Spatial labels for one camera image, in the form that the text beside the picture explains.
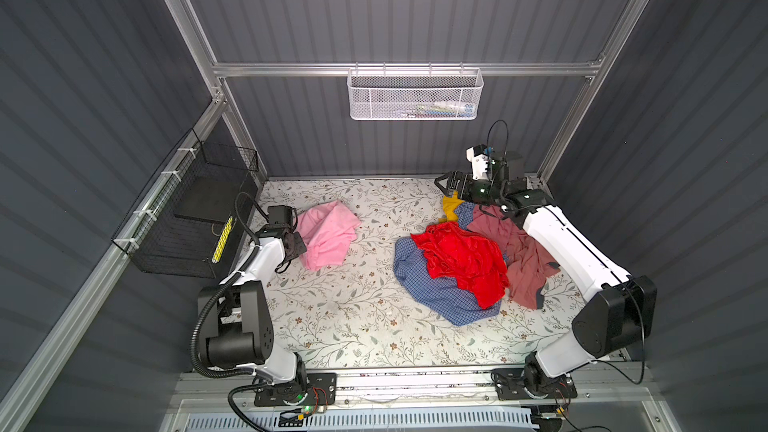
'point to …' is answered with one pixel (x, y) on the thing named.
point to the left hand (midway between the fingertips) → (289, 250)
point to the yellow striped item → (222, 239)
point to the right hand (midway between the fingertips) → (449, 185)
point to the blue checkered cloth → (442, 292)
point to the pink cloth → (327, 230)
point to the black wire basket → (188, 224)
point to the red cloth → (475, 263)
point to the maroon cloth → (527, 267)
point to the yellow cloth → (450, 203)
